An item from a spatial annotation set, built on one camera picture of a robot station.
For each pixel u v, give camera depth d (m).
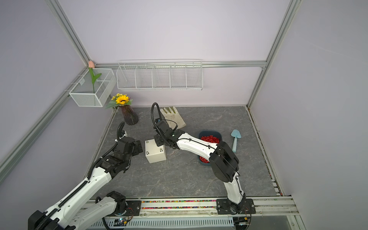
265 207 0.75
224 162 0.48
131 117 1.07
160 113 0.74
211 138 1.00
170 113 1.15
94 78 0.90
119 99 0.91
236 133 1.02
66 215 0.41
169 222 0.71
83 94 0.79
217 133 0.96
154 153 0.83
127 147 0.61
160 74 0.98
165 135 0.65
